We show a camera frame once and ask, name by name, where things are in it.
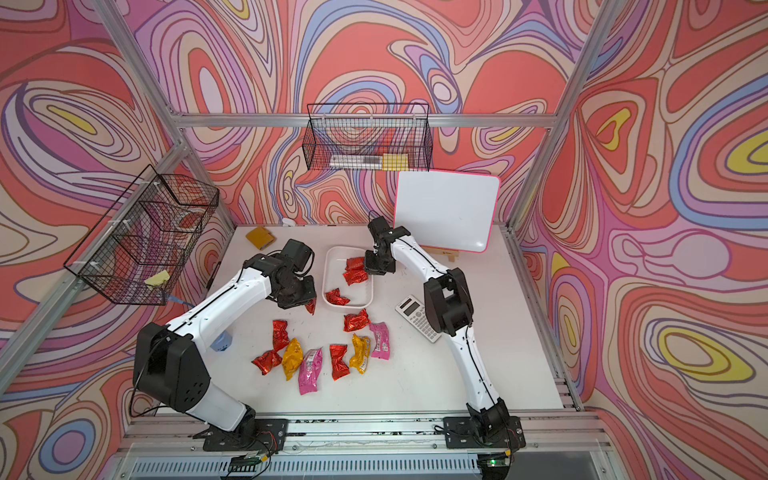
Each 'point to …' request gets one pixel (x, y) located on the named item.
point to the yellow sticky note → (158, 278)
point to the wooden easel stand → (451, 253)
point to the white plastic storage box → (334, 261)
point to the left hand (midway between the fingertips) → (314, 298)
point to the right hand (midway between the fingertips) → (373, 277)
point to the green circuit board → (244, 463)
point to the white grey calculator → (414, 309)
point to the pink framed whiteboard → (447, 209)
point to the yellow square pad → (261, 237)
